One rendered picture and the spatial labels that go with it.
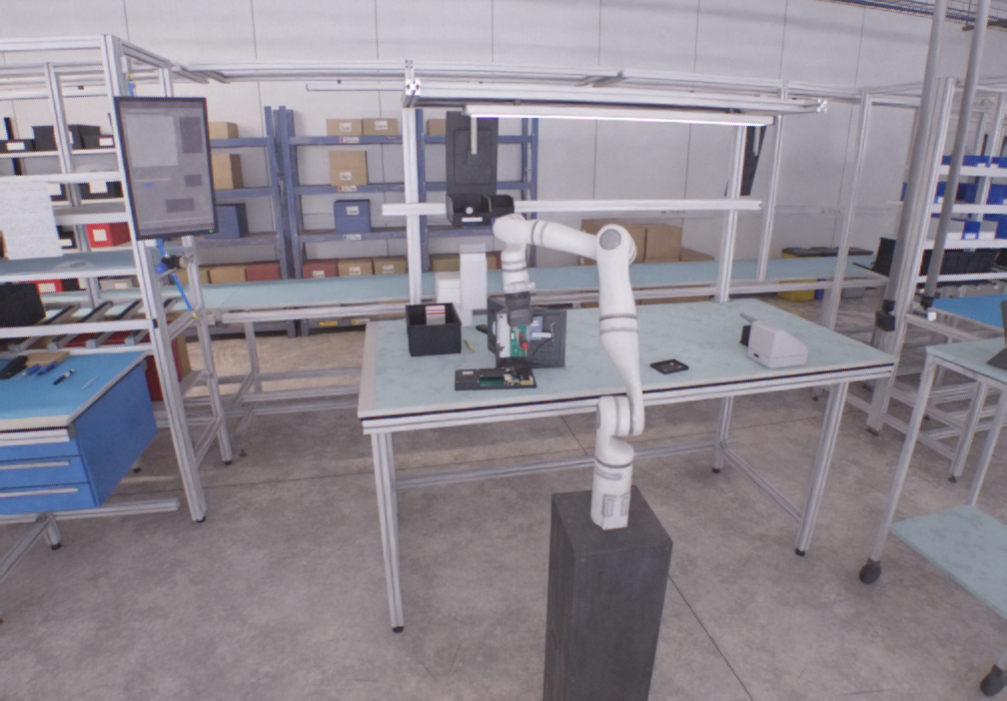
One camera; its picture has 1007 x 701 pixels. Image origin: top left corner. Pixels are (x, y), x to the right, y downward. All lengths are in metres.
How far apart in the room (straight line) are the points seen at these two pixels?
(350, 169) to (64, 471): 3.75
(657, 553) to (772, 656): 1.09
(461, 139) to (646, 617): 2.82
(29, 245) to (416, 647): 2.20
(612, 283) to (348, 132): 4.23
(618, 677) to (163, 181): 2.18
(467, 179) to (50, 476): 2.62
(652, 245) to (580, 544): 4.34
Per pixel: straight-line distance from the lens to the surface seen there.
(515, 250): 1.50
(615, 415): 1.23
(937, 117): 3.84
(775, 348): 2.05
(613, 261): 1.31
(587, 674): 1.62
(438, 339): 1.98
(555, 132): 6.03
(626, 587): 1.43
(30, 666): 2.74
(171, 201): 2.30
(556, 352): 1.87
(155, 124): 2.24
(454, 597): 2.41
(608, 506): 1.35
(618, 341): 1.26
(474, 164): 3.48
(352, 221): 5.31
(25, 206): 2.75
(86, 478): 2.30
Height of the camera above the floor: 1.71
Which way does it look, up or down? 18 degrees down
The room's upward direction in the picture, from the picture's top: straight up
